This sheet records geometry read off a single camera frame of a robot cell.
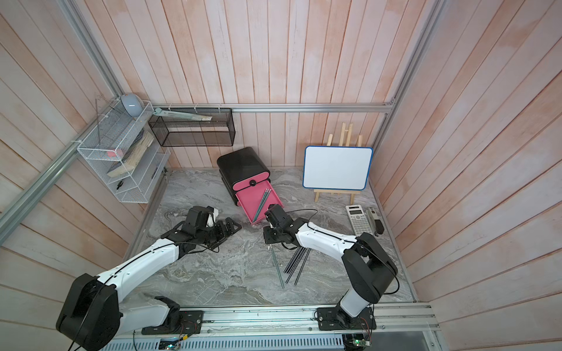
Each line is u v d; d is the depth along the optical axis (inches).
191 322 28.8
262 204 38.6
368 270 17.5
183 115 36.2
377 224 37.1
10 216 20.2
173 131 41.0
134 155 31.6
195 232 25.7
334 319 28.8
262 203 38.6
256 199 39.5
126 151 29.9
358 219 38.6
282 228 26.3
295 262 33.9
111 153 28.8
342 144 36.5
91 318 15.9
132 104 32.6
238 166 47.7
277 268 33.8
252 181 37.3
